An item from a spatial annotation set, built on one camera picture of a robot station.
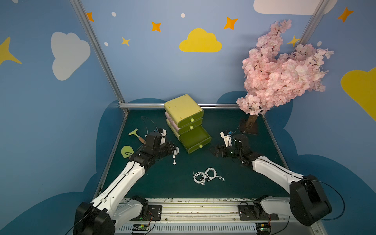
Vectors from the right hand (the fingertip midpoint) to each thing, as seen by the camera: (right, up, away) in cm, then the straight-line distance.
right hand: (215, 146), depth 86 cm
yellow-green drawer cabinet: (-18, +18, +3) cm, 26 cm away
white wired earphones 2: (-8, -19, -2) cm, 21 cm away
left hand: (-23, +2, -6) cm, 24 cm away
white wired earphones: (-23, -3, -3) cm, 24 cm away
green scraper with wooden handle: (-55, +7, +17) cm, 58 cm away
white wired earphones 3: (-1, -18, +1) cm, 18 cm away
